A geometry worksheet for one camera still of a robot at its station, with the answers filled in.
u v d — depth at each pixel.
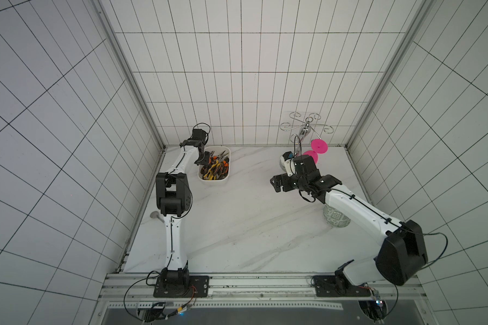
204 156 0.92
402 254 0.41
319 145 0.85
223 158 1.09
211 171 1.02
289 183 0.74
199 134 0.85
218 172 1.02
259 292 0.73
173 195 0.60
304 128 0.88
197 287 0.72
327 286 0.72
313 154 0.87
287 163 0.75
